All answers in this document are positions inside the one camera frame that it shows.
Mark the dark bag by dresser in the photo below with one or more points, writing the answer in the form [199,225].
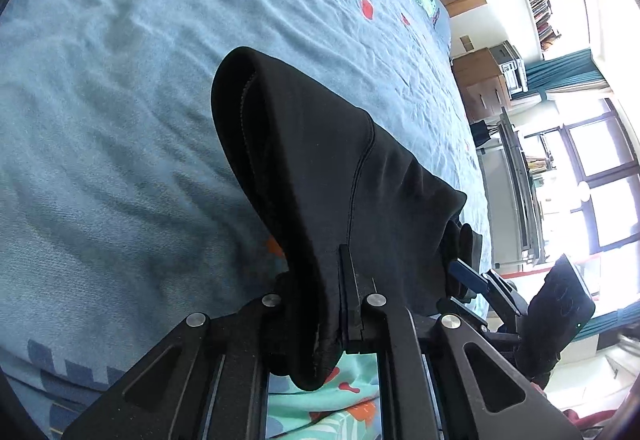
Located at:
[482,132]

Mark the long desk with rail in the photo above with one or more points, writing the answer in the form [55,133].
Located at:
[517,242]

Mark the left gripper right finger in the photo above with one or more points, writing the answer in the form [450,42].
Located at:
[441,378]

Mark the black pants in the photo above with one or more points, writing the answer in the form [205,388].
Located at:
[321,174]

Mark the wooden dresser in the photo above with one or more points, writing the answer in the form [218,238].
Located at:
[482,85]

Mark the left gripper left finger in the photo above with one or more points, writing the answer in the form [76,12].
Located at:
[206,379]

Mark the blue patterned bed sheet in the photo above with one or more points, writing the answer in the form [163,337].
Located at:
[120,214]

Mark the teal curtain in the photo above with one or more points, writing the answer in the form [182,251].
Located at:
[575,68]

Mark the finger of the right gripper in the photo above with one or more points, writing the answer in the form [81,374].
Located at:
[452,306]
[467,277]

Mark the grey box on dresser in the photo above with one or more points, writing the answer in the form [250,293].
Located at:
[512,67]

